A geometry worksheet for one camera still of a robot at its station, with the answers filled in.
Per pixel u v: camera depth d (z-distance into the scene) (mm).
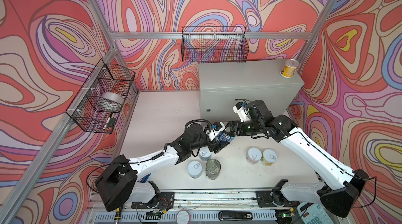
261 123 521
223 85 762
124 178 409
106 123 725
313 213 677
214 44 960
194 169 781
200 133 597
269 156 820
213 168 733
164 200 729
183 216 651
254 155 822
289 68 736
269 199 732
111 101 705
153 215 718
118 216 688
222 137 702
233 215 653
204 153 828
